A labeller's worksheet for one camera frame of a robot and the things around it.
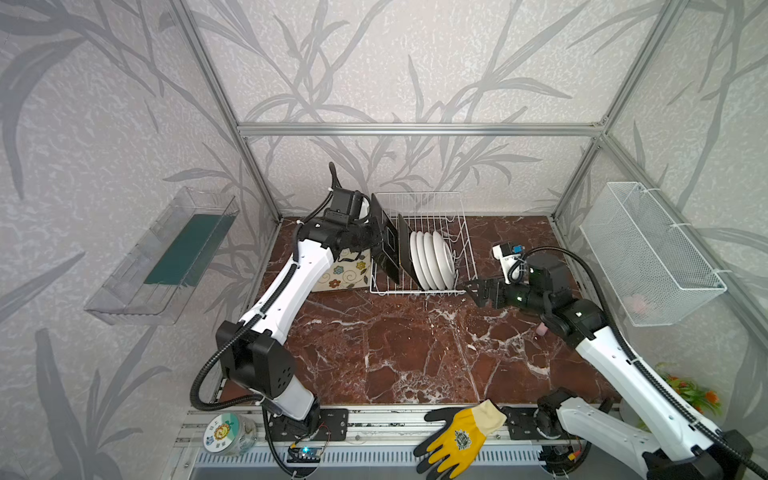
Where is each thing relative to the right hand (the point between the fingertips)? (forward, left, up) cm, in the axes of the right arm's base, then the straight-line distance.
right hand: (476, 273), depth 74 cm
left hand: (+13, +22, +5) cm, 25 cm away
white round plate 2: (+12, +6, -11) cm, 17 cm away
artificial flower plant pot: (-28, -44, -6) cm, 53 cm away
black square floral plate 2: (+7, +23, -4) cm, 24 cm away
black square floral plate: (+16, +37, -23) cm, 47 cm away
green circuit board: (-36, +42, -25) cm, 61 cm away
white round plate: (+10, +10, -9) cm, 17 cm away
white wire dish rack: (+15, +13, -7) cm, 21 cm away
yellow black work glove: (-35, +7, -22) cm, 42 cm away
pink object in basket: (-6, -39, -4) cm, 40 cm away
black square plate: (+14, +18, -7) cm, 24 cm away
